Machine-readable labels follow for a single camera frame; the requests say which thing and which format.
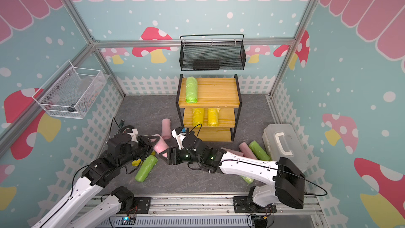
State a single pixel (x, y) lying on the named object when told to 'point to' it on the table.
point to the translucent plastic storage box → (280, 140)
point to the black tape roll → (127, 129)
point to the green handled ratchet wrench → (121, 123)
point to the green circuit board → (127, 221)
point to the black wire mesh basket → (209, 52)
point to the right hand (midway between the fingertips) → (163, 155)
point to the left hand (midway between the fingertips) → (161, 141)
